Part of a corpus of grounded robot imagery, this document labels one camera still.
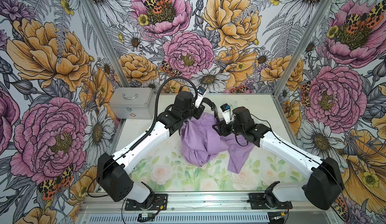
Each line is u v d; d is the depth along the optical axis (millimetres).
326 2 750
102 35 871
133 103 997
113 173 401
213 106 720
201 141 782
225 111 713
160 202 756
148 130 489
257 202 743
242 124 616
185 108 567
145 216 724
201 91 637
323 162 435
